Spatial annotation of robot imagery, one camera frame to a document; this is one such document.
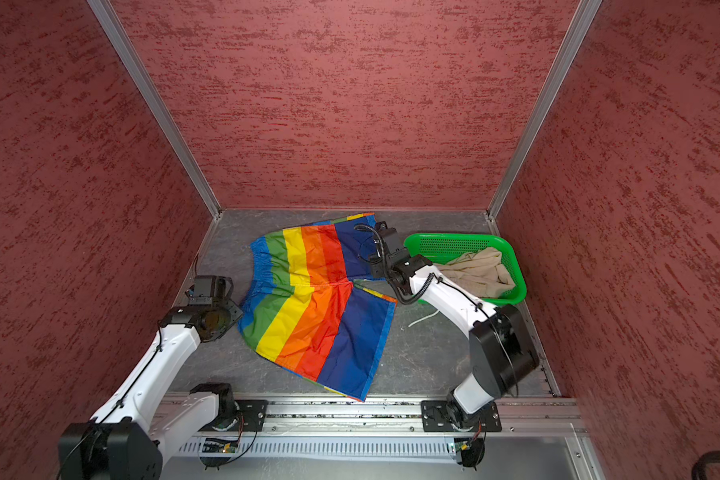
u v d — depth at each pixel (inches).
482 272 37.3
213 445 28.6
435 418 29.1
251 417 27.8
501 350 17.1
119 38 29.3
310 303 36.5
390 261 25.8
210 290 25.3
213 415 24.7
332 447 27.9
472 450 28.0
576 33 29.2
